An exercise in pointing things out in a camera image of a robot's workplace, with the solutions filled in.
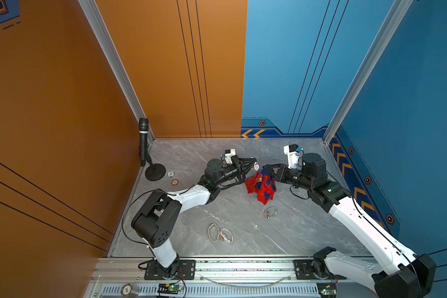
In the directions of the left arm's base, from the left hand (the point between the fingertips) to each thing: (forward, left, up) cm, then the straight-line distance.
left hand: (258, 158), depth 74 cm
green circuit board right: (-41, -27, -30) cm, 57 cm away
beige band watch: (-20, +19, -28) cm, 39 cm away
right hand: (-4, -3, -1) cm, 5 cm away
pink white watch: (-23, +14, -25) cm, 37 cm away
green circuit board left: (-41, +34, -29) cm, 61 cm away
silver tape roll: (-43, +46, -22) cm, 66 cm away
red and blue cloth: (-7, -2, -8) cm, 11 cm away
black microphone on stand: (+11, +54, -27) cm, 61 cm away
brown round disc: (+5, +41, -28) cm, 50 cm away
